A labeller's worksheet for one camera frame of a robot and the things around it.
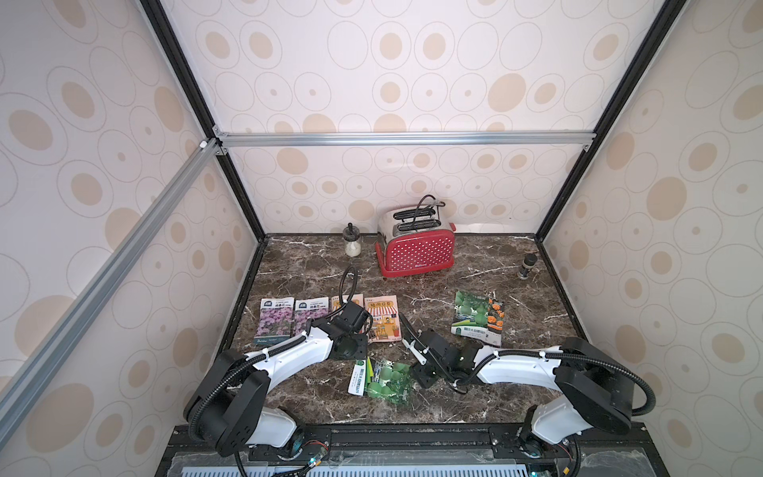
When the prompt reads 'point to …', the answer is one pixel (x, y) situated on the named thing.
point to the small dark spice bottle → (529, 261)
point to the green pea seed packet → (381, 379)
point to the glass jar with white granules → (352, 241)
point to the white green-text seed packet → (470, 317)
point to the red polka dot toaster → (414, 238)
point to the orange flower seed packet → (496, 316)
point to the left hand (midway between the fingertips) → (368, 348)
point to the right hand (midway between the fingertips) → (423, 364)
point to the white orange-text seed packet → (385, 325)
